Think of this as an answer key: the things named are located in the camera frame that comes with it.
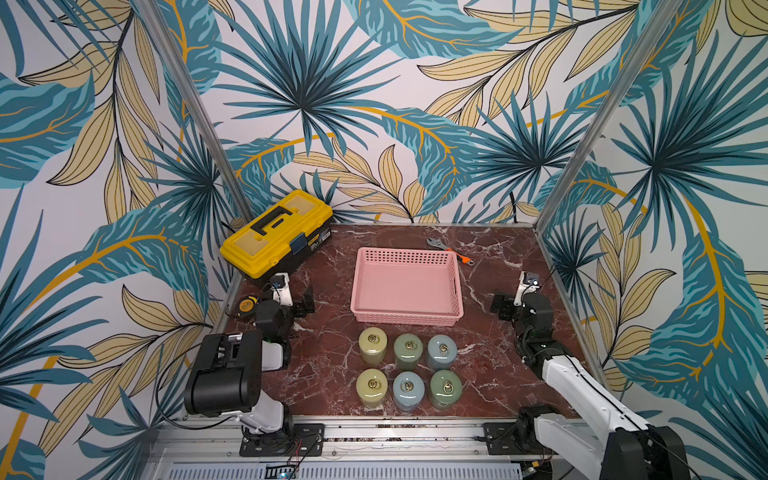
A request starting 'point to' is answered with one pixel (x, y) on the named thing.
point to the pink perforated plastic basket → (407, 286)
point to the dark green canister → (407, 350)
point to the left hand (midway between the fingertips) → (296, 288)
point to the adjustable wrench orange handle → (436, 242)
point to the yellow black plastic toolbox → (270, 243)
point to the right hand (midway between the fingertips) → (516, 292)
